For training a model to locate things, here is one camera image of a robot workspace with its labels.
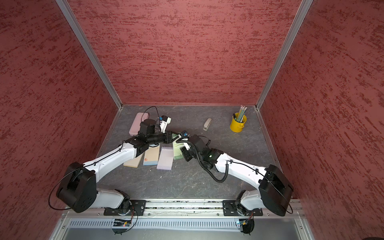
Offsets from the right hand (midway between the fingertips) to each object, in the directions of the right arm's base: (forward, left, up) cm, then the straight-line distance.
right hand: (184, 149), depth 81 cm
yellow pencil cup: (+22, -36, -6) cm, 42 cm away
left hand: (+5, +3, +4) cm, 7 cm away
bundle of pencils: (+26, -38, 0) cm, 46 cm away
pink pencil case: (+26, +37, -12) cm, 47 cm away
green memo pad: (-3, +3, +2) cm, 5 cm away
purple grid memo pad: (+2, +13, -15) cm, 20 cm away
